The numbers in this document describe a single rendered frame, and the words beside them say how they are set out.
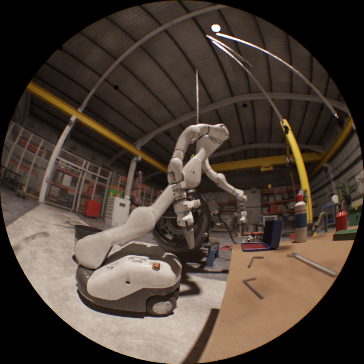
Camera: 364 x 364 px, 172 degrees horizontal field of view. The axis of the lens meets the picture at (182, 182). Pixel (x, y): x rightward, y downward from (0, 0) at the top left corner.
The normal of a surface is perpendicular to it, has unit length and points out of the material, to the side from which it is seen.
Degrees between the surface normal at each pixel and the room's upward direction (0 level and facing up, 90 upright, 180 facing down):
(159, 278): 90
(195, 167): 90
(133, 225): 90
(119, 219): 90
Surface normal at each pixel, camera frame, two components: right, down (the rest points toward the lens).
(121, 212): 0.86, -0.09
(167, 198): 0.33, -0.27
